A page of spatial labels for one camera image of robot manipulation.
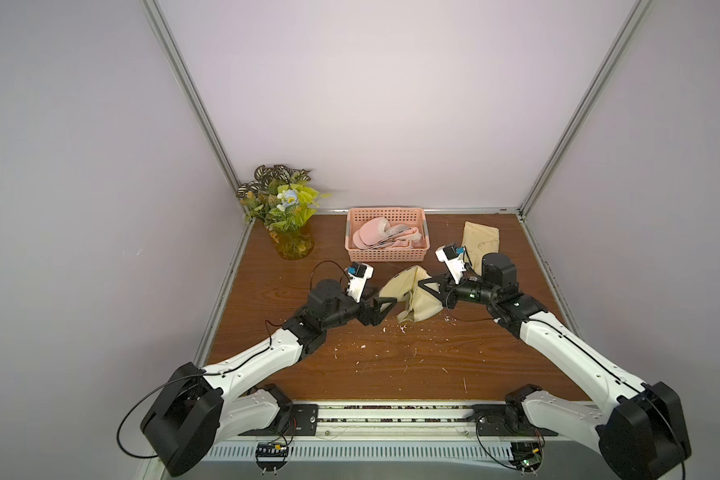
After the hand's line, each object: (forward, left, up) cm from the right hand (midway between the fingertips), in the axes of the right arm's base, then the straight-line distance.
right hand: (422, 278), depth 74 cm
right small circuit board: (-34, -25, -25) cm, 49 cm away
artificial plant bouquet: (+29, +43, +1) cm, 52 cm away
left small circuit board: (-36, +38, -27) cm, 59 cm away
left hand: (-3, +8, -4) cm, 10 cm away
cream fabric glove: (+32, -27, -24) cm, 48 cm away
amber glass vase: (+23, +42, -17) cm, 51 cm away
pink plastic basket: (+40, -1, -19) cm, 44 cm away
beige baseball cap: (-4, +1, -6) cm, 7 cm away
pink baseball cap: (+30, +12, -17) cm, 36 cm away
